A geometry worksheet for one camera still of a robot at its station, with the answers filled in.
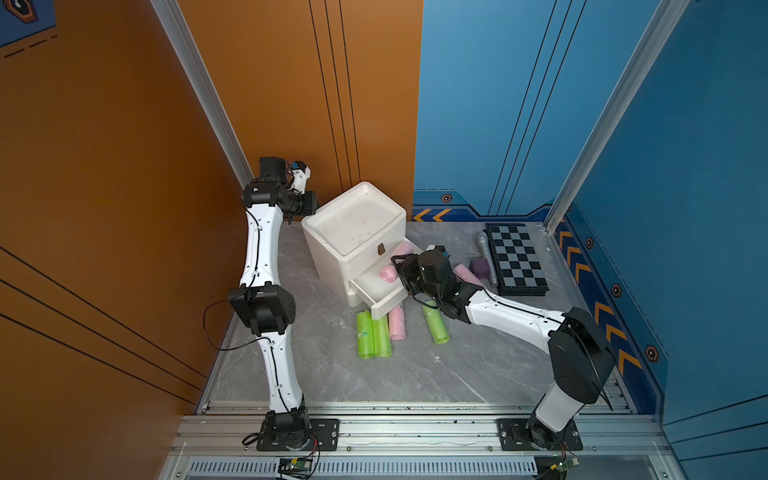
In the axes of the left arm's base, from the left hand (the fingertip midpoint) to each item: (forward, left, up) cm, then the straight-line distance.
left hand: (317, 200), depth 89 cm
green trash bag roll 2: (-32, -20, -25) cm, 45 cm away
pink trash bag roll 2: (-8, -47, -25) cm, 54 cm away
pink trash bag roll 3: (-28, -24, -24) cm, 44 cm away
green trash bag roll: (-32, -15, -24) cm, 42 cm away
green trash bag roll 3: (-27, -36, -24) cm, 51 cm away
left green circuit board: (-62, -2, -30) cm, 69 cm away
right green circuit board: (-62, -64, -28) cm, 93 cm away
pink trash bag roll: (-22, -22, -6) cm, 32 cm away
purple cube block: (-7, -53, -24) cm, 59 cm away
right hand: (-18, -22, -7) cm, 29 cm away
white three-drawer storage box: (-11, -12, -5) cm, 17 cm away
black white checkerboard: (-3, -66, -25) cm, 70 cm away
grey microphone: (+6, -57, -25) cm, 62 cm away
